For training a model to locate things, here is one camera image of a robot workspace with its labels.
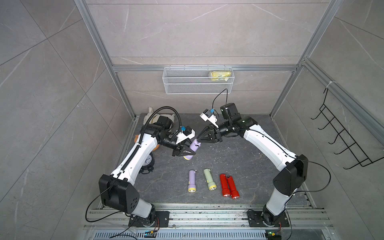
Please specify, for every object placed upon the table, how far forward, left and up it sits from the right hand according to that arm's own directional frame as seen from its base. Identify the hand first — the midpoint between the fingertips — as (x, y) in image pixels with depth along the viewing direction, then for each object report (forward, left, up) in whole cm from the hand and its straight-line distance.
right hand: (199, 141), depth 66 cm
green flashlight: (-10, -7, -28) cm, 30 cm away
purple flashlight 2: (-8, +4, -29) cm, 30 cm away
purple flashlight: (-3, +2, +1) cm, 4 cm away
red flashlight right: (-15, -19, -28) cm, 37 cm away
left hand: (0, +3, -6) cm, 6 cm away
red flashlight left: (-9, -14, -29) cm, 34 cm away
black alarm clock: (+2, +32, -29) cm, 43 cm away
